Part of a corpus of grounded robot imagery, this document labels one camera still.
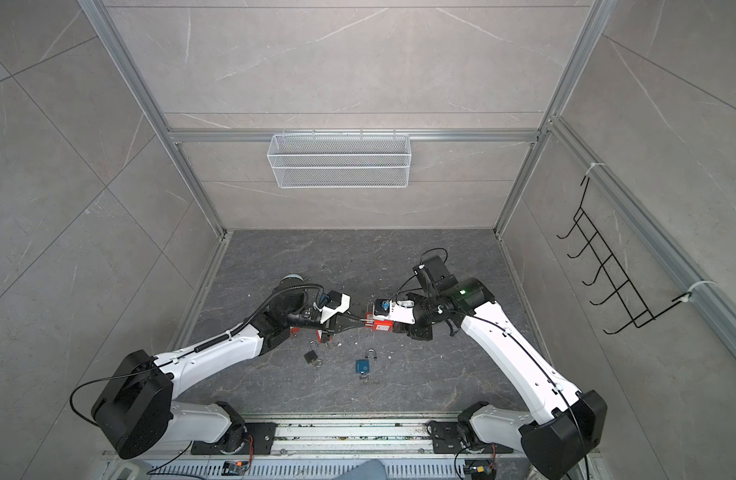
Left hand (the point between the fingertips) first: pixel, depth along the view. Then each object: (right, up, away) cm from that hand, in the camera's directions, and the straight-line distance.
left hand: (363, 315), depth 72 cm
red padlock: (-14, -10, +18) cm, 25 cm away
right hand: (+9, 0, +2) cm, 9 cm away
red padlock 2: (+5, -2, -2) cm, 6 cm away
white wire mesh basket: (-10, +47, +28) cm, 56 cm away
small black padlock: (-16, -15, +16) cm, 27 cm away
